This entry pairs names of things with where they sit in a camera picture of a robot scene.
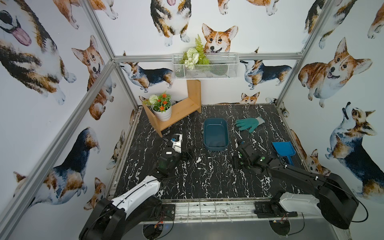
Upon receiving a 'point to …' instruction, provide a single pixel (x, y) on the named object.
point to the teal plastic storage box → (216, 133)
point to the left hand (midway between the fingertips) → (187, 140)
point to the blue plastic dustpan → (285, 148)
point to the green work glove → (249, 124)
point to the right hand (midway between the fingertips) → (236, 157)
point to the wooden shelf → (194, 90)
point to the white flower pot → (164, 116)
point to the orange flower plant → (161, 102)
